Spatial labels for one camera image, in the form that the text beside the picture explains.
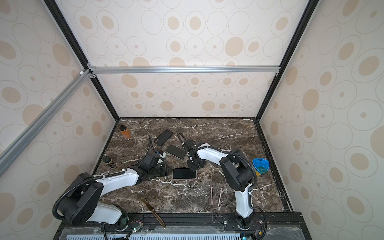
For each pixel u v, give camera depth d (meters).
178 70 1.74
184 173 0.90
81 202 0.43
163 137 1.10
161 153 0.83
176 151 1.02
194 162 0.80
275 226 0.73
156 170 0.76
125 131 1.02
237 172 0.50
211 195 0.81
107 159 0.85
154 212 0.77
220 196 0.81
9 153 0.51
